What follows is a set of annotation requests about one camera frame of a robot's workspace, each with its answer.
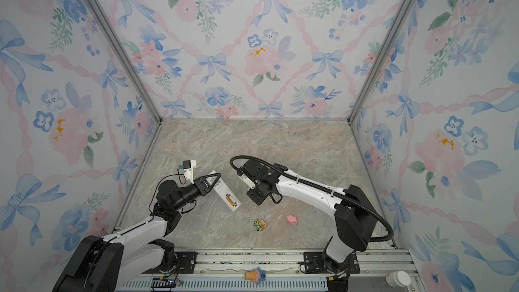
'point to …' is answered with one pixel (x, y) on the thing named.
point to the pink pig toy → (292, 220)
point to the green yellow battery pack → (260, 224)
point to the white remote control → (211, 180)
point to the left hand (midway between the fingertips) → (220, 175)
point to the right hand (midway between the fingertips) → (256, 191)
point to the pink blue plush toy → (257, 276)
